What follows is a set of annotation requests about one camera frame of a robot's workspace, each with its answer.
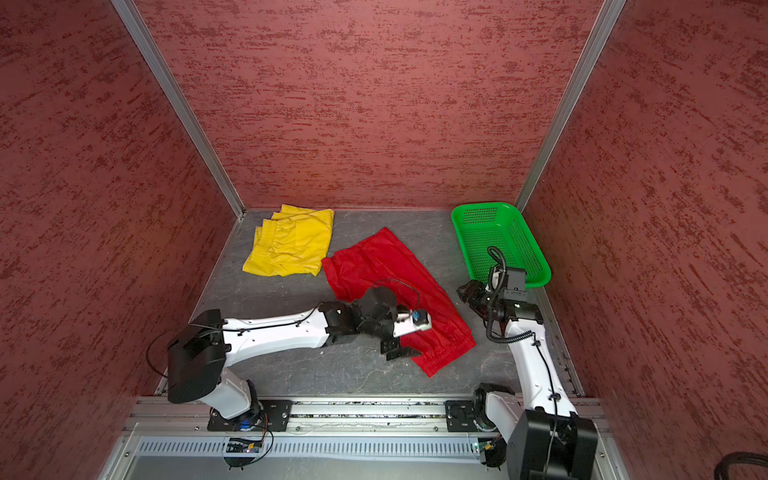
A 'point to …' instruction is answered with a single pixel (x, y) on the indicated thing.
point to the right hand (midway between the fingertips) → (459, 298)
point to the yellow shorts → (293, 241)
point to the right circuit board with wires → (495, 450)
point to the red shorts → (381, 261)
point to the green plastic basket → (485, 225)
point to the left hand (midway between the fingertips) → (413, 337)
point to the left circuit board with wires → (241, 453)
